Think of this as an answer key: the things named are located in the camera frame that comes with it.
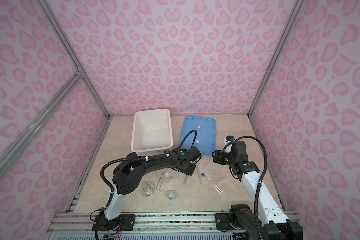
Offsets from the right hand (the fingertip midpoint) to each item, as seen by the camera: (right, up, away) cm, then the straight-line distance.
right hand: (218, 153), depth 81 cm
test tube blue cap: (-8, -14, +8) cm, 18 cm away
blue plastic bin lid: (-16, +7, -6) cm, 19 cm away
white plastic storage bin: (-42, +11, +27) cm, 51 cm away
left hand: (-14, -11, +8) cm, 20 cm away
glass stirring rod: (-33, -18, +5) cm, 38 cm away
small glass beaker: (-29, -16, +6) cm, 34 cm away
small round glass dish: (-26, -23, 0) cm, 35 cm away
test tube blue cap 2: (+2, -22, +1) cm, 22 cm away
